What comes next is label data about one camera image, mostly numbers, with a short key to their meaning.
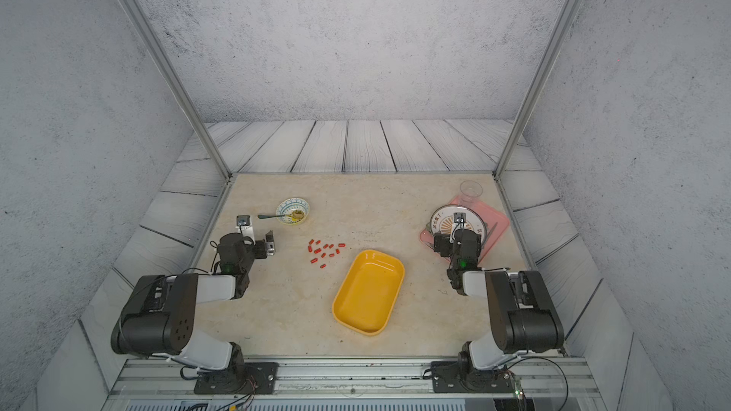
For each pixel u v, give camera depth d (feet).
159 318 1.52
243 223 2.65
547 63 2.86
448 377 2.37
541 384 2.40
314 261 3.14
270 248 2.91
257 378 2.42
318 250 3.22
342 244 3.27
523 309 1.64
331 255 3.17
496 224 3.43
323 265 3.09
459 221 2.70
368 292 2.87
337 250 3.22
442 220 3.41
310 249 3.24
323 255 3.16
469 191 3.56
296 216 3.43
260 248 2.78
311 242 3.26
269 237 2.89
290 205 3.52
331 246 3.24
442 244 2.85
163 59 2.85
